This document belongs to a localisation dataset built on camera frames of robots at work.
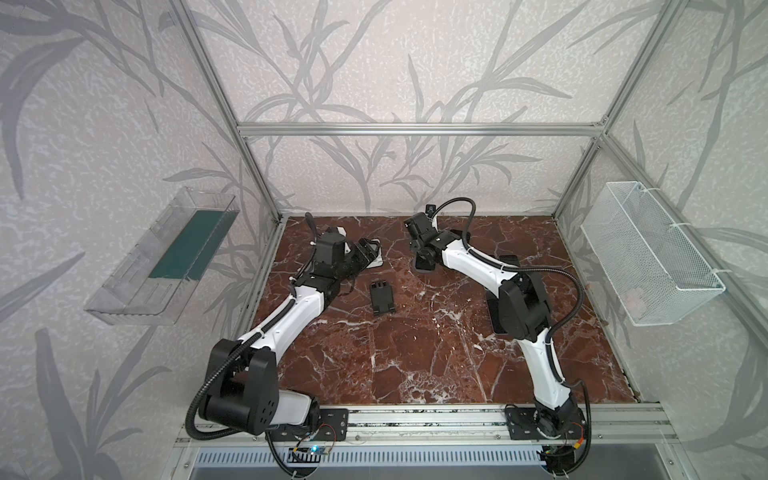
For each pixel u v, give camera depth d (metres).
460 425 0.75
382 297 0.94
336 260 0.66
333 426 0.73
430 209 0.86
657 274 0.63
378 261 1.05
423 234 0.76
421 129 0.95
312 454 0.72
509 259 1.06
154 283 0.63
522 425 0.73
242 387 0.41
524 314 0.56
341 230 0.80
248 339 0.44
